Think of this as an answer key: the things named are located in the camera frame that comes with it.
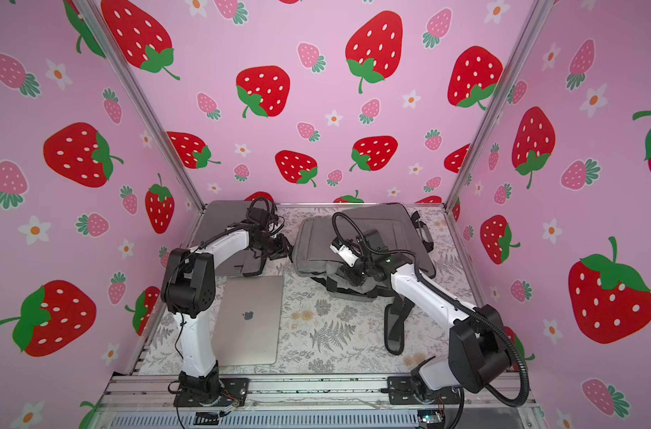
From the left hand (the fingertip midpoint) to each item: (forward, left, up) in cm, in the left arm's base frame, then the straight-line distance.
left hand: (294, 251), depth 99 cm
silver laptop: (-24, +14, -6) cm, 29 cm away
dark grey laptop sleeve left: (+25, +38, -6) cm, 46 cm away
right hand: (-13, -18, +9) cm, 23 cm away
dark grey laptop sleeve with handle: (+10, -37, +4) cm, 39 cm away
